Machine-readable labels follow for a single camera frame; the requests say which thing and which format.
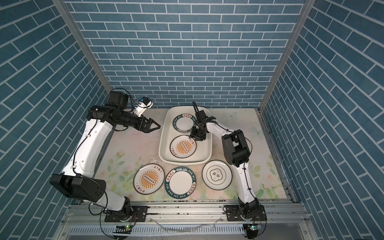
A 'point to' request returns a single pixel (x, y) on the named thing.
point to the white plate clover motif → (217, 175)
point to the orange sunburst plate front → (148, 178)
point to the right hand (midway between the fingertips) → (190, 136)
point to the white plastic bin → (204, 152)
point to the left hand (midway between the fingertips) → (154, 123)
